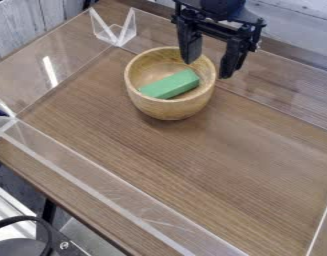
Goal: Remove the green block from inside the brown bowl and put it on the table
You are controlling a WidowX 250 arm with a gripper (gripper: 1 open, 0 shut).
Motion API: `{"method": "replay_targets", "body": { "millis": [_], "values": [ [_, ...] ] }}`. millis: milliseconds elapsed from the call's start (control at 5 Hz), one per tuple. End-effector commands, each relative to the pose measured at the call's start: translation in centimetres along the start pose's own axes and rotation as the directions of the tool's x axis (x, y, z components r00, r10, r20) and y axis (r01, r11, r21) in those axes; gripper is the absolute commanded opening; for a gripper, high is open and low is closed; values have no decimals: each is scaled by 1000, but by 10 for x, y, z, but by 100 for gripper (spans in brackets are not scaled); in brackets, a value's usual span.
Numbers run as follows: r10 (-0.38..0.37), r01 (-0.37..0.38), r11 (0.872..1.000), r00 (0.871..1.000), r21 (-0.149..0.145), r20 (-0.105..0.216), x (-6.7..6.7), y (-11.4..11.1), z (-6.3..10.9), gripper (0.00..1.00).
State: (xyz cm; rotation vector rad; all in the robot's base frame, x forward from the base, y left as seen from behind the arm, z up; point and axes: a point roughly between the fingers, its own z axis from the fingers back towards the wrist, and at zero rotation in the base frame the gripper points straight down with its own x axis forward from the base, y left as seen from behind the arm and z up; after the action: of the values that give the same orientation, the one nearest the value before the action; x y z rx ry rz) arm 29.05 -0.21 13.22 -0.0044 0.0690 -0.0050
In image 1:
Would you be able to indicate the clear acrylic corner bracket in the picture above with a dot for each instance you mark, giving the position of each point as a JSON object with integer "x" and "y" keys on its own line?
{"x": 114, "y": 34}

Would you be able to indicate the clear acrylic tray wall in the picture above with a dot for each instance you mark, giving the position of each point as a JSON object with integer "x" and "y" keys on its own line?
{"x": 229, "y": 183}

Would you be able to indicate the black metal base plate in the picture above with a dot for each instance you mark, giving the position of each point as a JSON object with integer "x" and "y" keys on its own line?
{"x": 50, "y": 244}

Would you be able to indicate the light wooden bowl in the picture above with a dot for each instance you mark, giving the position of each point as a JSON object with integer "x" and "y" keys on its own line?
{"x": 151, "y": 66}

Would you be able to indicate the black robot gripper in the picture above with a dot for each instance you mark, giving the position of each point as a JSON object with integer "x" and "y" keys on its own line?
{"x": 222, "y": 19}

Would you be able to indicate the black table leg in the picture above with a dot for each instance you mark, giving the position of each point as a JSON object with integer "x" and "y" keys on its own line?
{"x": 48, "y": 211}

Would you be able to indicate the green rectangular block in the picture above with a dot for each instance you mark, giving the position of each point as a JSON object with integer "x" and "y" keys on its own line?
{"x": 173, "y": 85}

